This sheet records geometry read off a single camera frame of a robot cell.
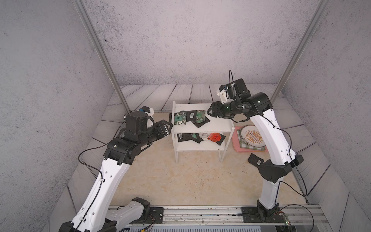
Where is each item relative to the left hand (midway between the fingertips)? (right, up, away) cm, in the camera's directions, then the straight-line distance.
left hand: (171, 126), depth 65 cm
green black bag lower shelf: (+12, -7, +19) cm, 24 cm away
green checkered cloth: (+43, -14, +34) cm, 57 cm away
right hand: (+18, +6, +4) cm, 20 cm away
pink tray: (+41, -13, +39) cm, 58 cm away
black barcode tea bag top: (+9, +5, +8) cm, 13 cm away
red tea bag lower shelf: (+24, -7, +20) cm, 32 cm away
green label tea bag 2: (+13, +5, +7) cm, 16 cm away
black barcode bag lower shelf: (+5, -7, +20) cm, 22 cm away
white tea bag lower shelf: (+16, -6, +20) cm, 26 cm away
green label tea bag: (+3, +4, +7) cm, 8 cm away
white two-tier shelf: (+10, -2, +4) cm, 11 cm away
